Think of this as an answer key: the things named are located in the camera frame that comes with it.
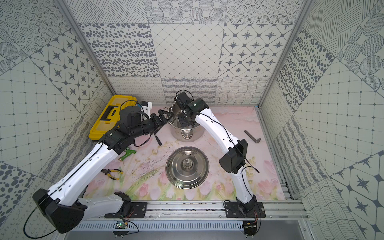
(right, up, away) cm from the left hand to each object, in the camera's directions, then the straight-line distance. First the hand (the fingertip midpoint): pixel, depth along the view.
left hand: (169, 114), depth 68 cm
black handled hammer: (-15, -16, +33) cm, 40 cm away
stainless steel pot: (+6, -12, +30) cm, 33 cm away
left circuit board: (-24, -54, +4) cm, 60 cm away
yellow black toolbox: (-42, -1, +24) cm, 49 cm away
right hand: (+8, -4, +15) cm, 17 cm away
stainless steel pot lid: (+7, -31, +19) cm, 37 cm away
